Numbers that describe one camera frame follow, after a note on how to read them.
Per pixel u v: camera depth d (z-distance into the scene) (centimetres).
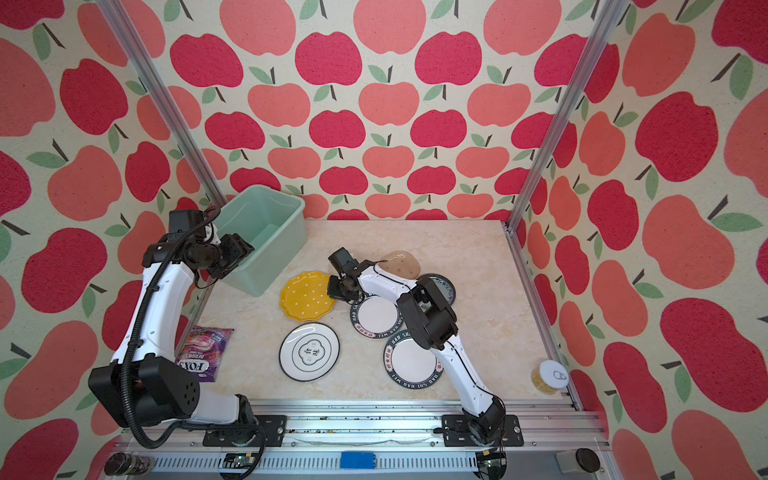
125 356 40
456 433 73
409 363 86
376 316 95
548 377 77
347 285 77
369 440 73
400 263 108
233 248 71
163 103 85
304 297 98
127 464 63
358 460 69
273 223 121
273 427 75
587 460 63
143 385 41
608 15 70
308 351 88
